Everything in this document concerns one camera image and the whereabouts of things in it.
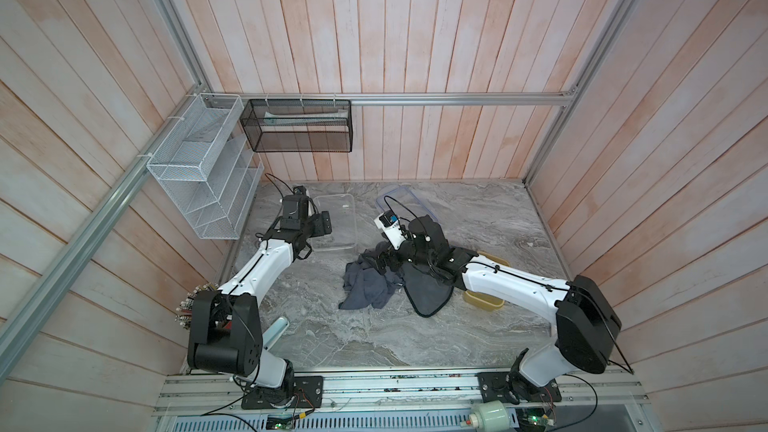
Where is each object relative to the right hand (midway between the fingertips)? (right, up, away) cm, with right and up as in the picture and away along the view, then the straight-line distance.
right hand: (373, 244), depth 80 cm
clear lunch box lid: (+12, +12, +35) cm, 39 cm away
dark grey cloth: (-2, -13, +7) cm, 15 cm away
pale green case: (-27, -24, 0) cm, 36 cm away
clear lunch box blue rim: (-11, +1, +25) cm, 28 cm away
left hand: (-18, +6, +11) cm, 22 cm away
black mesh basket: (-27, +40, +24) cm, 54 cm away
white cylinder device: (+26, -36, -17) cm, 47 cm away
